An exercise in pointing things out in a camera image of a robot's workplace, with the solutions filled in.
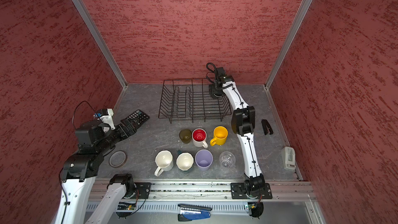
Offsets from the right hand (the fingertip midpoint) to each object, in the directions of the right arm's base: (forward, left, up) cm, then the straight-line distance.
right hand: (216, 92), depth 104 cm
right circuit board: (-65, -14, -12) cm, 67 cm away
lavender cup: (-44, +10, -2) cm, 45 cm away
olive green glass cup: (-28, +21, -8) cm, 35 cm away
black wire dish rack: (+1, +18, -7) cm, 19 cm away
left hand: (-34, +42, +16) cm, 57 cm away
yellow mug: (-28, -1, -9) cm, 29 cm away
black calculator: (-14, +54, -8) cm, 56 cm away
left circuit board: (-61, +48, -12) cm, 79 cm away
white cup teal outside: (-44, +20, -3) cm, 48 cm away
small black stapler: (-21, -31, -9) cm, 39 cm away
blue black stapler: (-65, +17, -7) cm, 68 cm away
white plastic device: (-43, -37, -9) cm, 58 cm away
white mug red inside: (-28, +12, -8) cm, 32 cm away
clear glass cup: (-42, -3, -9) cm, 43 cm away
